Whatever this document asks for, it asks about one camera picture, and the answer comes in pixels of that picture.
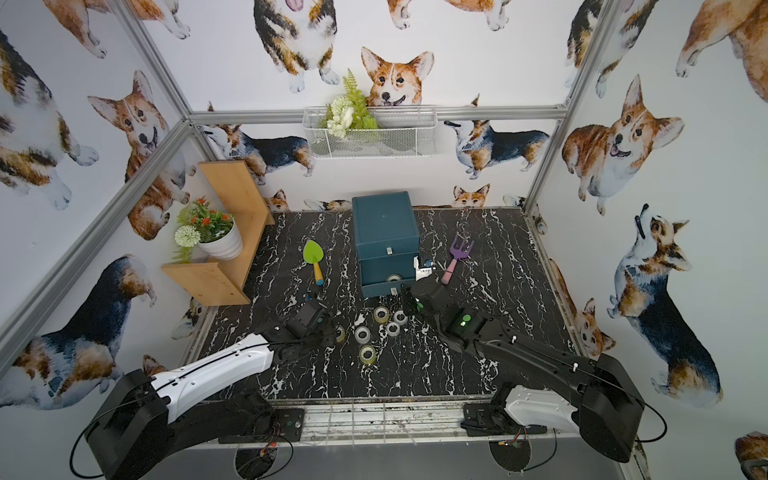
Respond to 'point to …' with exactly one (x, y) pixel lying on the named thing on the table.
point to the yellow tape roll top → (381, 314)
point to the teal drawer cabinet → (388, 241)
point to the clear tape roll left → (362, 335)
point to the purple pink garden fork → (457, 254)
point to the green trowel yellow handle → (313, 253)
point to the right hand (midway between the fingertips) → (414, 277)
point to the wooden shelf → (226, 282)
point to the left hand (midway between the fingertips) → (331, 325)
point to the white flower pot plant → (216, 234)
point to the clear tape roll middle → (393, 329)
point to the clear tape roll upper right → (400, 317)
